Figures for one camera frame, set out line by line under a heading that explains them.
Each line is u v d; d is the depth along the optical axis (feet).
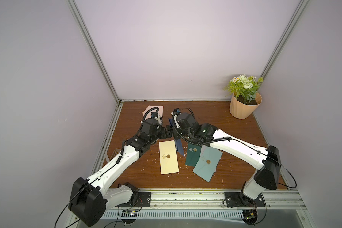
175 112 2.15
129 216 2.36
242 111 3.27
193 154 2.94
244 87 2.89
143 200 2.39
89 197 1.26
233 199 2.38
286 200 2.43
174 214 2.28
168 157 2.90
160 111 3.72
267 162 1.36
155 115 2.24
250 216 2.32
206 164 2.80
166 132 2.31
